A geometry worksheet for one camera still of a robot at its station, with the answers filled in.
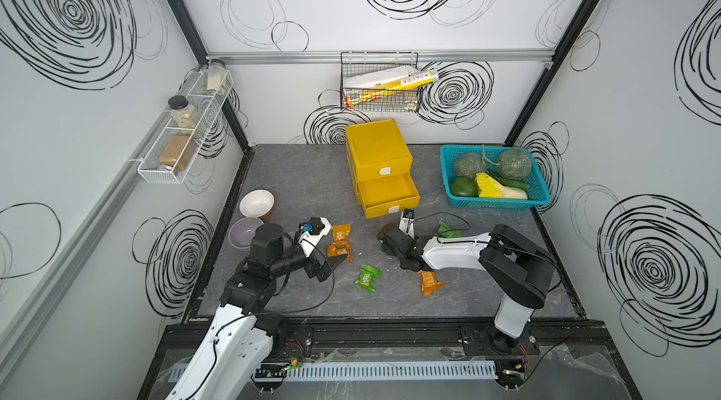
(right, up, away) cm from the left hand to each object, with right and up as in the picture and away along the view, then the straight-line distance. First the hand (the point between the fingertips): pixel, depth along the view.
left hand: (333, 241), depth 72 cm
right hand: (+18, -5, +21) cm, 28 cm away
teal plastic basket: (+43, +11, +25) cm, 51 cm away
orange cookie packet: (0, -3, +22) cm, 22 cm away
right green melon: (+61, +20, +25) cm, 69 cm away
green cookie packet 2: (+9, -13, +11) cm, 19 cm away
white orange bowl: (-30, +7, +27) cm, 41 cm away
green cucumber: (+60, +14, +27) cm, 67 cm away
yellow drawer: (+16, +10, +20) cm, 28 cm away
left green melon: (+46, +20, +28) cm, 57 cm away
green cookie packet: (+34, -1, +23) cm, 41 cm away
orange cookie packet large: (0, -7, +18) cm, 19 cm away
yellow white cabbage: (+51, +12, +24) cm, 58 cm away
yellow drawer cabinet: (+13, +21, +16) cm, 29 cm away
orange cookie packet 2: (+27, -15, +11) cm, 33 cm away
